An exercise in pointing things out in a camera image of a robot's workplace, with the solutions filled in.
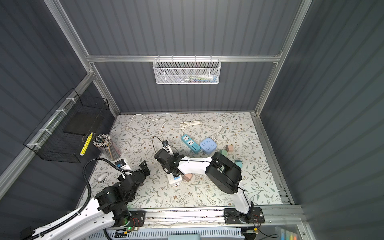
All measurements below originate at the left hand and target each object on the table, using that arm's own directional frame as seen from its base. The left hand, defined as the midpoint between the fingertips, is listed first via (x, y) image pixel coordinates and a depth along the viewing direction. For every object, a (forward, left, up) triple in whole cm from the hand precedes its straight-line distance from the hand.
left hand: (140, 166), depth 77 cm
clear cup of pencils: (+14, +21, +4) cm, 26 cm away
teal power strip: (+18, -30, -10) cm, 36 cm away
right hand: (+9, -13, -9) cm, 18 cm away
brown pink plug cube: (+16, -53, -11) cm, 56 cm away
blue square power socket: (+18, -39, -11) cm, 44 cm away
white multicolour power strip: (-4, -16, -11) cm, 20 cm away
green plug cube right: (+13, -49, -12) cm, 52 cm away
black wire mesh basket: (+13, +35, +15) cm, 40 cm away
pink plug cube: (-3, -24, -11) cm, 27 cm away
